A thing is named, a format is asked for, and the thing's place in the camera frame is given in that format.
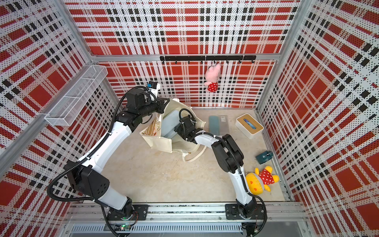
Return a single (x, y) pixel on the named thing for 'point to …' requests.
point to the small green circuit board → (126, 227)
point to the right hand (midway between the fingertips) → (177, 127)
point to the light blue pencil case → (170, 121)
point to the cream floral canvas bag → (191, 152)
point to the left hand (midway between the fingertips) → (171, 99)
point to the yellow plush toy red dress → (256, 181)
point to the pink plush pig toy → (212, 74)
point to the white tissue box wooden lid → (248, 126)
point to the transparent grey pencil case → (223, 125)
